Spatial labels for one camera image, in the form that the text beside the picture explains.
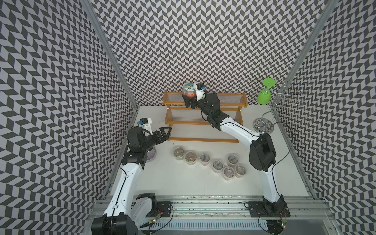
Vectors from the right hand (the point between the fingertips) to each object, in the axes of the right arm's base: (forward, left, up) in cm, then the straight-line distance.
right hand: (190, 92), depth 83 cm
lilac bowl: (-25, +25, -28) cm, 44 cm away
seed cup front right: (-35, -28, -27) cm, 53 cm away
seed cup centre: (-33, -15, -27) cm, 45 cm away
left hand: (-20, +13, -9) cm, 26 cm away
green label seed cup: (-25, +7, -27) cm, 37 cm away
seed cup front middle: (-37, -21, -26) cm, 50 cm away
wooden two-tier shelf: (+2, +4, -33) cm, 33 cm away
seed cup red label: (-29, -8, -26) cm, 39 cm away
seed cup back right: (-30, -24, -26) cm, 46 cm away
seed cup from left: (-28, 0, -25) cm, 38 cm away
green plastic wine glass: (+5, -47, -9) cm, 48 cm away
